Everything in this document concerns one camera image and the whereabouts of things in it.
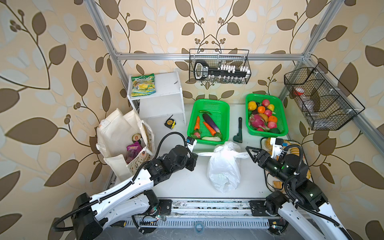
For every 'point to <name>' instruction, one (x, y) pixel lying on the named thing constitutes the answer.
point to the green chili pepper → (204, 111)
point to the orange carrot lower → (212, 131)
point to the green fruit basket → (265, 115)
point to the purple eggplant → (210, 122)
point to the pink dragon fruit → (256, 121)
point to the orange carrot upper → (197, 126)
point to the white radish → (211, 138)
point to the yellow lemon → (252, 105)
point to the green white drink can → (136, 137)
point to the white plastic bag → (223, 169)
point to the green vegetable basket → (220, 110)
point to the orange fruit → (261, 109)
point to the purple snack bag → (133, 149)
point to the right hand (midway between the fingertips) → (249, 152)
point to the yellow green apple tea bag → (143, 85)
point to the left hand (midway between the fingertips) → (199, 155)
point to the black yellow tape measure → (170, 123)
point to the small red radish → (197, 134)
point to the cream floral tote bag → (126, 143)
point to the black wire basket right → (327, 105)
